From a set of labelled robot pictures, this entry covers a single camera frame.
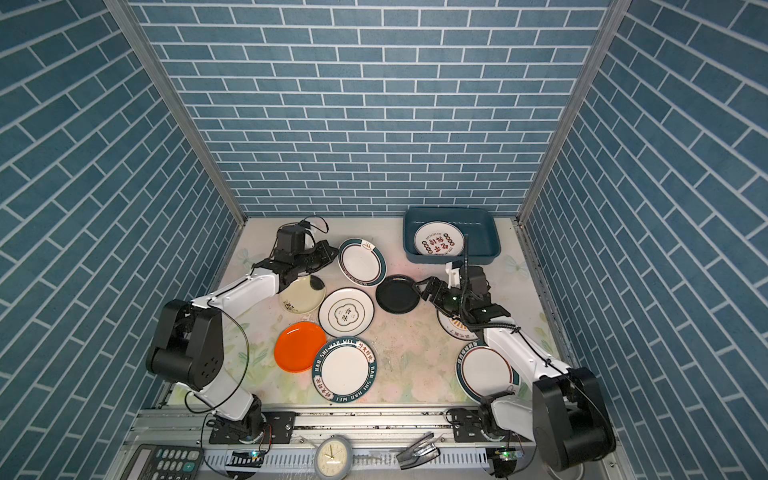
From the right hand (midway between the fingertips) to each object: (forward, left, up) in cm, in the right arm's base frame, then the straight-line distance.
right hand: (418, 288), depth 84 cm
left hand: (+10, +24, +3) cm, 27 cm away
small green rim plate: (+12, +19, -6) cm, 24 cm away
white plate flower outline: (-2, +22, -13) cm, 26 cm away
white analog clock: (-40, +17, -10) cm, 45 cm away
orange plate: (-14, +35, -14) cm, 40 cm away
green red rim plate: (-17, -19, -16) cm, 30 cm away
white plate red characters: (+30, -8, -13) cm, 34 cm away
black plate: (+7, +7, -17) cm, 19 cm away
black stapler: (-37, -2, -12) cm, 39 cm away
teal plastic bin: (+40, -23, -13) cm, 48 cm away
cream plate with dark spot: (+2, +37, -12) cm, 39 cm away
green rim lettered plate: (-19, +20, -15) cm, 31 cm away
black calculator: (-44, +56, -11) cm, 72 cm away
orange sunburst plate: (-4, -12, -14) cm, 19 cm away
